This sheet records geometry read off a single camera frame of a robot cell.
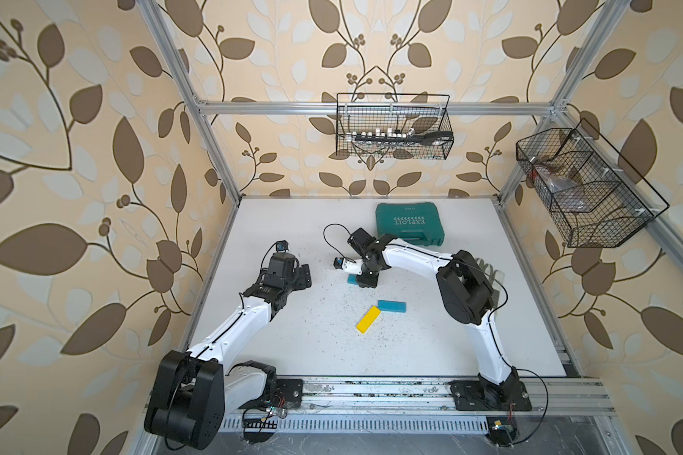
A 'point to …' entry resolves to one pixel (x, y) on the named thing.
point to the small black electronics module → (502, 429)
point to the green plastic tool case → (417, 222)
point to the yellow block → (368, 319)
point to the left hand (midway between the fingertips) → (297, 269)
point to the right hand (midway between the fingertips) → (365, 276)
